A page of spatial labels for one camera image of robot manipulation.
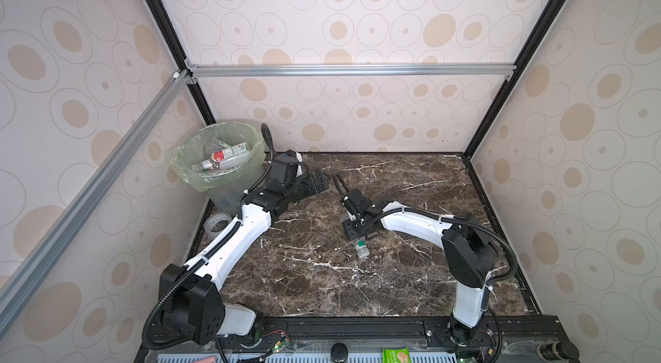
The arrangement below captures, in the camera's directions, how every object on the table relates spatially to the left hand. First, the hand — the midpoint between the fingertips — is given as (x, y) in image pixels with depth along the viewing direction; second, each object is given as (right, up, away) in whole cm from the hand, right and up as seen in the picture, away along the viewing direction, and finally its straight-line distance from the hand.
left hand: (327, 176), depth 78 cm
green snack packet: (+19, -48, -9) cm, 53 cm away
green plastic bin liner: (-45, +13, +12) cm, 48 cm away
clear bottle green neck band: (+11, -24, +7) cm, 28 cm away
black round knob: (+4, -43, -16) cm, 46 cm away
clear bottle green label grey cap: (-36, +6, +9) cm, 37 cm away
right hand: (+8, -19, +13) cm, 25 cm away
